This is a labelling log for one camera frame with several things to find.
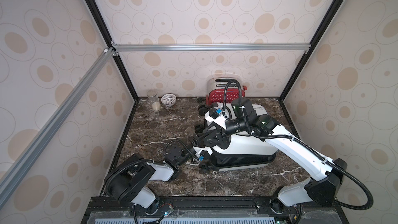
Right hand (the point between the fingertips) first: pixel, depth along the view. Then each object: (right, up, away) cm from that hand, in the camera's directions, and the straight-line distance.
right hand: (209, 131), depth 65 cm
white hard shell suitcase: (+15, -8, +1) cm, 17 cm away
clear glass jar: (-36, +19, +37) cm, 55 cm away
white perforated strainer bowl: (-29, +18, +51) cm, 62 cm away
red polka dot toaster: (+6, +23, +38) cm, 45 cm away
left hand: (+2, -3, +8) cm, 9 cm away
